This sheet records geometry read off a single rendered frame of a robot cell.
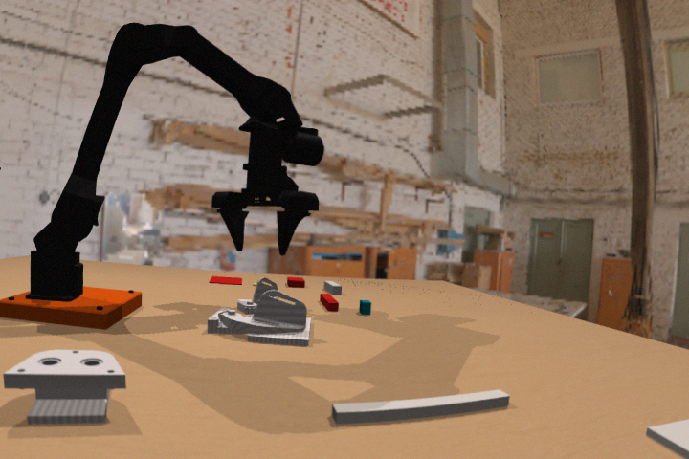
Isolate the small teal block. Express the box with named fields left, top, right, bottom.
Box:
left=360, top=300, right=372, bottom=315

